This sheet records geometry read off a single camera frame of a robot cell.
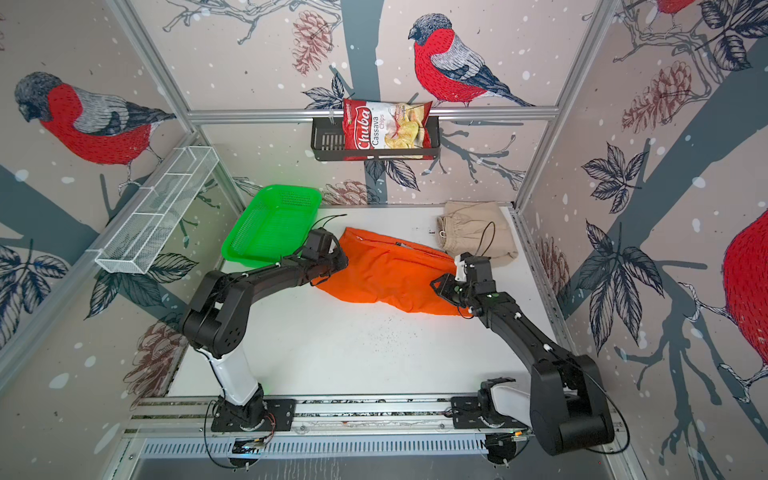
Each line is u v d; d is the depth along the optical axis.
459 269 0.80
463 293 0.73
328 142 0.95
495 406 0.63
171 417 0.75
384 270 1.01
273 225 1.17
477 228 1.12
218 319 0.49
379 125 0.88
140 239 0.71
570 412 0.40
